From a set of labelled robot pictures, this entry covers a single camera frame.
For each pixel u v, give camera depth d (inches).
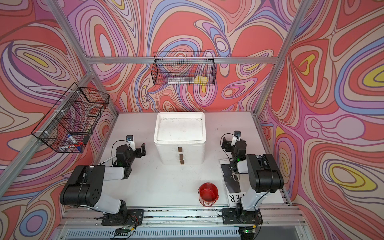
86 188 17.7
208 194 31.3
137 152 33.1
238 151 28.8
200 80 35.8
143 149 34.0
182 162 34.7
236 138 31.8
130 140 31.5
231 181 32.3
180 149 30.1
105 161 36.6
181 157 32.3
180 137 30.4
